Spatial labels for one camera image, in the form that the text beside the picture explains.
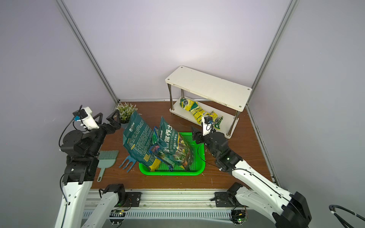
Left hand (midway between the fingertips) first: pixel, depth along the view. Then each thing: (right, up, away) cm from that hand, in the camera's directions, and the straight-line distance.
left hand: (111, 111), depth 61 cm
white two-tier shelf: (+37, +10, +18) cm, 42 cm away
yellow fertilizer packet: (+41, 0, +38) cm, 56 cm away
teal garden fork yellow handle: (-3, -30, +26) cm, 40 cm away
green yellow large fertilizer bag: (+27, -18, +12) cm, 35 cm away
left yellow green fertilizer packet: (+34, +6, +44) cm, 56 cm away
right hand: (+39, -6, +11) cm, 41 cm away
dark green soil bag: (+8, -15, +10) cm, 20 cm away
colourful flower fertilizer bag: (+18, -22, +13) cm, 31 cm away
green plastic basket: (+40, -34, +23) cm, 58 cm away
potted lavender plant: (-8, +1, +32) cm, 33 cm away
